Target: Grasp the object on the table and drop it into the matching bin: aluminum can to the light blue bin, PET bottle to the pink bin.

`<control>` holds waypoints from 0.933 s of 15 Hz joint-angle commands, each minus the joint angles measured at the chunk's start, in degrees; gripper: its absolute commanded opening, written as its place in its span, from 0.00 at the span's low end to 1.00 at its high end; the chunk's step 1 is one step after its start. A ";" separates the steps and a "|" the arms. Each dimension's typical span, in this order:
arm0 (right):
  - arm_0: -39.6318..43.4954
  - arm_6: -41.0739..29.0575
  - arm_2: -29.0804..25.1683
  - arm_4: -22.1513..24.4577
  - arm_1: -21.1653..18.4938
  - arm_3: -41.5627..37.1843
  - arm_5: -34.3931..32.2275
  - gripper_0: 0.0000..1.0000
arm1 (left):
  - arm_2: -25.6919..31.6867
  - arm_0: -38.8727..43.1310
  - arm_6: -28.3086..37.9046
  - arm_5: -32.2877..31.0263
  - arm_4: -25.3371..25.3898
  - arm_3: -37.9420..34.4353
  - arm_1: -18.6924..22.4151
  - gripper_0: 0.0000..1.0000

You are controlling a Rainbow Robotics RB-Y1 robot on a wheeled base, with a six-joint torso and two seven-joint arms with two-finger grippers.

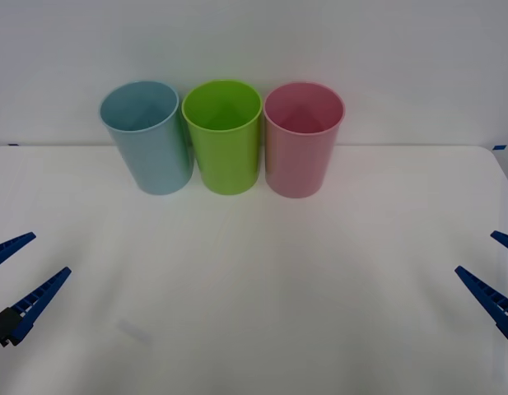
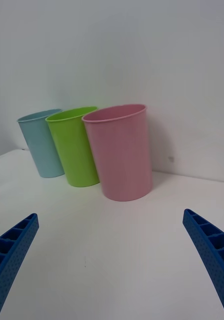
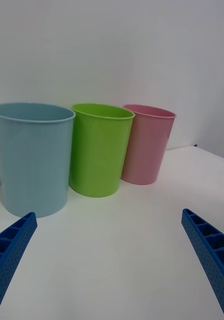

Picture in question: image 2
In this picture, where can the green plastic bin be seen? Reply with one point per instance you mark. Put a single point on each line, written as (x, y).
(74, 155)

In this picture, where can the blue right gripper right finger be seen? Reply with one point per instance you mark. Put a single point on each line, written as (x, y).
(212, 260)

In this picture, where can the pale blue plastic bin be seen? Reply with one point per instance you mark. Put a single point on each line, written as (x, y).
(41, 147)

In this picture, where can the pink plastic bin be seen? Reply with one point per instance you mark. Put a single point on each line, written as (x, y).
(121, 160)

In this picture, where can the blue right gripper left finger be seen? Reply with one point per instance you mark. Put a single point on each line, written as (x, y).
(14, 265)

